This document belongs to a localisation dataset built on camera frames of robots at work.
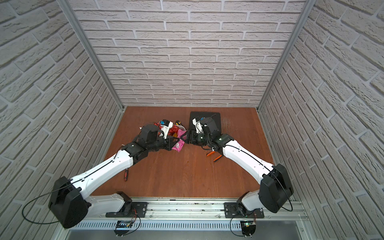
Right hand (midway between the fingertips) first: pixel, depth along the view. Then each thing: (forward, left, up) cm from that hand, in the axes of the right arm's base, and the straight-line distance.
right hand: (186, 138), depth 77 cm
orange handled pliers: (0, -15, -19) cm, 24 cm away
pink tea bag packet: (-3, +4, -2) cm, 6 cm away
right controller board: (-39, -28, -23) cm, 53 cm away
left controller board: (-35, +33, -22) cm, 53 cm away
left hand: (0, +3, 0) cm, 3 cm away
